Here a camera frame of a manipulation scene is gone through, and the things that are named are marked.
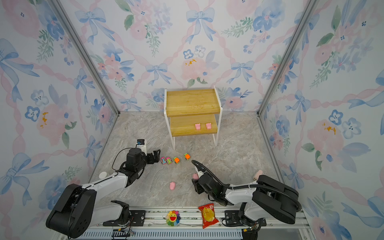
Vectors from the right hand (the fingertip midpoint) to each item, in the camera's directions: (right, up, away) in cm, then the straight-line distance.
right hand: (195, 178), depth 87 cm
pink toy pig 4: (-13, -3, -4) cm, 14 cm away
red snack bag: (+6, -14, -14) cm, 21 cm away
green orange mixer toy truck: (-12, +10, +5) cm, 16 cm away
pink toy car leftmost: (-19, +10, +3) cm, 22 cm away
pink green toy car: (-16, +10, +3) cm, 19 cm away
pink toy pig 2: (+1, +30, +2) cm, 30 cm away
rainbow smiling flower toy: (-11, -15, -14) cm, 23 cm away
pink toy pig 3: (0, +2, -1) cm, 2 cm away
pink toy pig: (+8, +31, +3) cm, 32 cm away
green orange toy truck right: (-5, +12, +6) cm, 14 cm away
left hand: (-25, +17, +2) cm, 30 cm away
